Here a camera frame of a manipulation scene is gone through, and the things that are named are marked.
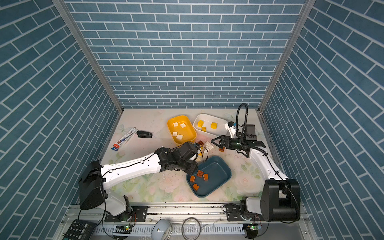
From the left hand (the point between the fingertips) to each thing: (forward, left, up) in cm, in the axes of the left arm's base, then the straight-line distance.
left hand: (197, 168), depth 77 cm
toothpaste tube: (+21, +54, -13) cm, 60 cm away
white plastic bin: (+38, -11, -12) cm, 41 cm away
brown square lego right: (+17, -17, -11) cm, 26 cm away
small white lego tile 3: (+30, +15, -12) cm, 36 cm away
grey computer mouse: (-26, +15, -3) cm, 30 cm away
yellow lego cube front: (+38, -13, -11) cm, 42 cm away
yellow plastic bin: (+34, +11, -12) cm, 38 cm away
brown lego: (-6, +1, -9) cm, 11 cm away
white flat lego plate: (+19, -8, -9) cm, 23 cm away
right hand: (+13, -10, +6) cm, 18 cm away
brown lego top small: (+23, -3, -11) cm, 25 cm away
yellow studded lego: (+34, -6, -11) cm, 36 cm away
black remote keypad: (-24, +54, -11) cm, 60 cm away
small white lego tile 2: (+38, +10, -11) cm, 40 cm away
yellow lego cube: (+38, -3, -9) cm, 39 cm away
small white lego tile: (+38, +15, -10) cm, 42 cm away
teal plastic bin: (+1, -8, -11) cm, 13 cm away
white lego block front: (+27, +12, -11) cm, 31 cm away
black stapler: (+31, +38, -12) cm, 50 cm away
